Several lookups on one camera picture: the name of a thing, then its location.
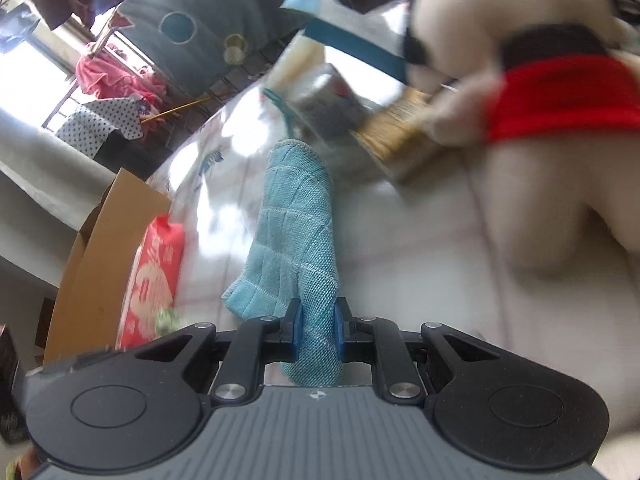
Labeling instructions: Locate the pink garment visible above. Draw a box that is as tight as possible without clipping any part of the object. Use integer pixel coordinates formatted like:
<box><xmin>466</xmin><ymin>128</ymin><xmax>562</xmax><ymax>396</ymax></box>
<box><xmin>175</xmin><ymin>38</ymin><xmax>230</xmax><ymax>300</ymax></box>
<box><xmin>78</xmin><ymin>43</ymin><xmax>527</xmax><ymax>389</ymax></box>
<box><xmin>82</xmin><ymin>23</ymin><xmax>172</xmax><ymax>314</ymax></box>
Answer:
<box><xmin>75</xmin><ymin>42</ymin><xmax>168</xmax><ymax>106</ymax></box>

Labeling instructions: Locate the plaid printed tablecloth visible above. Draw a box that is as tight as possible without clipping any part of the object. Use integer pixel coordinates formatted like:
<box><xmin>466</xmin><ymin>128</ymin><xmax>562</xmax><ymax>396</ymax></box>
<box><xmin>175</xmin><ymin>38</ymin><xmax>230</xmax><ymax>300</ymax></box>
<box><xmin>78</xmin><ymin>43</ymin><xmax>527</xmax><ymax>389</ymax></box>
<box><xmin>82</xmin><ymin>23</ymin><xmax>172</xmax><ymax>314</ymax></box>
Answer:
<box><xmin>145</xmin><ymin>0</ymin><xmax>640</xmax><ymax>391</ymax></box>

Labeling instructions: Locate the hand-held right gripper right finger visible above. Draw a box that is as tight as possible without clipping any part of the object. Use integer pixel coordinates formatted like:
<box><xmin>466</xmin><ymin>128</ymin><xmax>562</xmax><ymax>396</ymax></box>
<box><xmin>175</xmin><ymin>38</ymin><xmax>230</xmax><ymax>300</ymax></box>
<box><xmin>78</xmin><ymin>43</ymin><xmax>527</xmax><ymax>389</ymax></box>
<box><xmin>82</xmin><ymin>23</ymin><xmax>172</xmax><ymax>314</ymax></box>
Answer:
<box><xmin>333</xmin><ymin>297</ymin><xmax>502</xmax><ymax>406</ymax></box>

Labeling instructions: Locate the pink wet wipes pack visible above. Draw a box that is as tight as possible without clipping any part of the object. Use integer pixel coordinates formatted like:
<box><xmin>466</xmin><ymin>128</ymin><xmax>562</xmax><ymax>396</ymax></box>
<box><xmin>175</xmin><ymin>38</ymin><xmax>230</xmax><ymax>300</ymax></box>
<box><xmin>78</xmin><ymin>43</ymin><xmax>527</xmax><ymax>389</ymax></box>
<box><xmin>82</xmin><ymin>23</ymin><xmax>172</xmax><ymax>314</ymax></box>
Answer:
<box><xmin>115</xmin><ymin>214</ymin><xmax>187</xmax><ymax>352</ymax></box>

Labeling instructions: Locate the yellow stick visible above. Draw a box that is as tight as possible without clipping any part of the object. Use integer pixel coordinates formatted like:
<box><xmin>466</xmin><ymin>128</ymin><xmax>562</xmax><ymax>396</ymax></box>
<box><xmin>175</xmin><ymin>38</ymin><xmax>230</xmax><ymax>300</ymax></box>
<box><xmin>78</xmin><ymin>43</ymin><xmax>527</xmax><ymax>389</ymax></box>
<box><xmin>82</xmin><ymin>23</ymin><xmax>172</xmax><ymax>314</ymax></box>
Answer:
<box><xmin>140</xmin><ymin>96</ymin><xmax>213</xmax><ymax>123</ymax></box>

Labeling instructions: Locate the flat blue box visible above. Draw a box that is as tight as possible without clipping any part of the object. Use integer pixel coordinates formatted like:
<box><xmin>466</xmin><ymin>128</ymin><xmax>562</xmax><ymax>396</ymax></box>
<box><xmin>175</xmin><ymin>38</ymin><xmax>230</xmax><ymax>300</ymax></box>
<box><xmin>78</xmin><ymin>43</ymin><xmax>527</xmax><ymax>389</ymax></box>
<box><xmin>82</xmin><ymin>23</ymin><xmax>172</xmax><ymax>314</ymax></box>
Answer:
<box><xmin>279</xmin><ymin>0</ymin><xmax>408</xmax><ymax>83</ymax></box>

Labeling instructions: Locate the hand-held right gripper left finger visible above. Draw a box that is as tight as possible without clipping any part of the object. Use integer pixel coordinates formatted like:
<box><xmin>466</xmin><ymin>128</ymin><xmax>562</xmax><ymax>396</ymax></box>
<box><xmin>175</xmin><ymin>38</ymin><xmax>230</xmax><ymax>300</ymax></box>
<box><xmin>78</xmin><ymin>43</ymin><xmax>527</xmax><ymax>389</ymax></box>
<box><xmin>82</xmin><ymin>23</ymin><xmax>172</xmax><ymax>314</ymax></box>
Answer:
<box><xmin>132</xmin><ymin>297</ymin><xmax>305</xmax><ymax>407</ymax></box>

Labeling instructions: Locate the light blue microfiber cloth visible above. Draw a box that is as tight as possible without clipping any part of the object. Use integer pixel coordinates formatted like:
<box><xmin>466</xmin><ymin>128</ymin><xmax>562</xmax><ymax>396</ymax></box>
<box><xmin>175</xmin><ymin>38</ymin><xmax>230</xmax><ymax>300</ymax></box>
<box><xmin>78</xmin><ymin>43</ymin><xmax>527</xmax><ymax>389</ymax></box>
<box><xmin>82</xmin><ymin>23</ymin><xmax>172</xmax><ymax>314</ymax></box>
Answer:
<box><xmin>221</xmin><ymin>140</ymin><xmax>346</xmax><ymax>388</ymax></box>

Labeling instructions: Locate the cream plush doll red dress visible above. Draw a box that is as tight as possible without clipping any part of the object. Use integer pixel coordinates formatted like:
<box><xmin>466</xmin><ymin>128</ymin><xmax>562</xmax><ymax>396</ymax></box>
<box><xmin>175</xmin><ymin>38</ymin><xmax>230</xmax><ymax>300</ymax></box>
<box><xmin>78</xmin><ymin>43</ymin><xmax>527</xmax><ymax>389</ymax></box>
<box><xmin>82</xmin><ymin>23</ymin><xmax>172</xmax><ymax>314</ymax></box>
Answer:
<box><xmin>402</xmin><ymin>0</ymin><xmax>640</xmax><ymax>281</ymax></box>

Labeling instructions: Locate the yellow snack packet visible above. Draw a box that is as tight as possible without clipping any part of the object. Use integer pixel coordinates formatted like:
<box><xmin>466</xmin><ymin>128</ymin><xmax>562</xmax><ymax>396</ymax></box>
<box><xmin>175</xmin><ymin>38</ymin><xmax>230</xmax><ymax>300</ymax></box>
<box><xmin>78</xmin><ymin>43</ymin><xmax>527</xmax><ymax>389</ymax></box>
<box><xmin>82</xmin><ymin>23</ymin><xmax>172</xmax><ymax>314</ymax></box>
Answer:
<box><xmin>350</xmin><ymin>87</ymin><xmax>441</xmax><ymax>183</ymax></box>

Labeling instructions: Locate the blue blanket with circles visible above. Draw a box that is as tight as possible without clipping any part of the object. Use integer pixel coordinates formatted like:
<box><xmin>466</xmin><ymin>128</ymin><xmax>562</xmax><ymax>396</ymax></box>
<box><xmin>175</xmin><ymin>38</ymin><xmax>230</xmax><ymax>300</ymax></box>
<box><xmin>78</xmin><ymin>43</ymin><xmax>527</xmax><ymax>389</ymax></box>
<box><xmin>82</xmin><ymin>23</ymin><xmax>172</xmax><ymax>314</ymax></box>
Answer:
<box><xmin>117</xmin><ymin>0</ymin><xmax>351</xmax><ymax>68</ymax></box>

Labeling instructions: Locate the brown cardboard box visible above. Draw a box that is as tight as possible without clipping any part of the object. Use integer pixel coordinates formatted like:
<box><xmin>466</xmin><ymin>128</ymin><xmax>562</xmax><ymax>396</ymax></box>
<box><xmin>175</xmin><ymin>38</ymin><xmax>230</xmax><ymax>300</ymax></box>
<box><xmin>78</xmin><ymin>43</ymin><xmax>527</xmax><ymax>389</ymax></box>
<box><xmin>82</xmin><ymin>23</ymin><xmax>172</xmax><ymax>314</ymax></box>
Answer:
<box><xmin>44</xmin><ymin>167</ymin><xmax>172</xmax><ymax>363</ymax></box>

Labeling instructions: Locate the white can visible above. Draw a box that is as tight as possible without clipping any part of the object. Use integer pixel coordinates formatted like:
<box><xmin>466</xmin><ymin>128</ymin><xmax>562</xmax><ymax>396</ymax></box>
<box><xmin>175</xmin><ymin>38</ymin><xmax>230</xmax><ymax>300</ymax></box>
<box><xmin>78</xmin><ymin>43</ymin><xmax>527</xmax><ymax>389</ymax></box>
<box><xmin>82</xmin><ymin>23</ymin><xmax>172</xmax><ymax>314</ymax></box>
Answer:
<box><xmin>290</xmin><ymin>62</ymin><xmax>368</xmax><ymax>141</ymax></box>

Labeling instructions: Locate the white polka dot cloth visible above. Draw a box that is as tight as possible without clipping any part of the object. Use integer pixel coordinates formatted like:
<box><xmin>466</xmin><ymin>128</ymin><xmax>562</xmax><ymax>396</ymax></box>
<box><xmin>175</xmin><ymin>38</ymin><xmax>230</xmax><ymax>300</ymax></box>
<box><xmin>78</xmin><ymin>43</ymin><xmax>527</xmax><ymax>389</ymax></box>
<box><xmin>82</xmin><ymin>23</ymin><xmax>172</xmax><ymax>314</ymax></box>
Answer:
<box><xmin>55</xmin><ymin>97</ymin><xmax>146</xmax><ymax>158</ymax></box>

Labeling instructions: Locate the cream curtain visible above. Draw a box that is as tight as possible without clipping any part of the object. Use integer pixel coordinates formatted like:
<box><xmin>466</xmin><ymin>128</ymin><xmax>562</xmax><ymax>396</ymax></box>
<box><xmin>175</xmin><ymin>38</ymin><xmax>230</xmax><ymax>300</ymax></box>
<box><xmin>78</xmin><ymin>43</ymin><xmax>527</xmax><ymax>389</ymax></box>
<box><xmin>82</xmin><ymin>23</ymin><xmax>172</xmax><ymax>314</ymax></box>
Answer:
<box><xmin>0</xmin><ymin>110</ymin><xmax>113</xmax><ymax>301</ymax></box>

